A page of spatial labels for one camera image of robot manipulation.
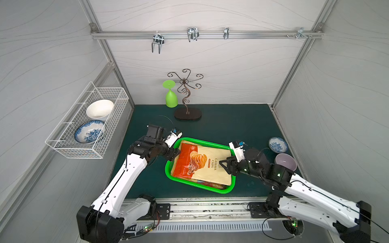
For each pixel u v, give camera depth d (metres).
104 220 0.36
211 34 0.79
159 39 0.78
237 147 0.64
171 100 0.94
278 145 0.97
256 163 0.52
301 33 0.77
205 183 0.77
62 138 0.57
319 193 0.46
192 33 0.76
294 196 0.51
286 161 0.88
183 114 1.14
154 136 0.57
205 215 0.73
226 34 0.79
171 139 0.67
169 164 0.81
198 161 0.78
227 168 0.65
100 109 0.75
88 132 0.65
